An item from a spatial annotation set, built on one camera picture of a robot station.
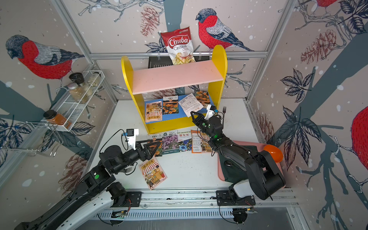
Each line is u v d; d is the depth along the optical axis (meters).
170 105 0.99
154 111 0.95
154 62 0.94
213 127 0.63
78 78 0.73
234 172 0.82
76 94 0.71
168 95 1.22
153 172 0.83
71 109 0.74
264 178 0.43
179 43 0.83
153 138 0.97
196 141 0.95
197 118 0.78
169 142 0.94
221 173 0.82
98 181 0.49
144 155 0.58
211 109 0.76
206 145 0.92
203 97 1.04
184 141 0.95
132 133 0.60
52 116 0.59
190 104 0.85
